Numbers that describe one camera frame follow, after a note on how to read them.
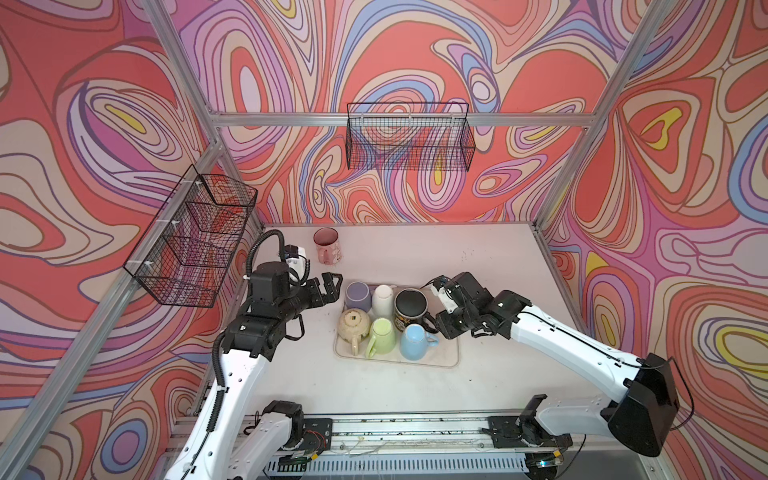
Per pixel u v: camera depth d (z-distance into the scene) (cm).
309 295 63
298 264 62
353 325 83
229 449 41
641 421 39
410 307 84
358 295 90
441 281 72
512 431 74
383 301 87
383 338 80
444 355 87
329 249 100
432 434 75
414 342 79
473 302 59
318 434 72
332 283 64
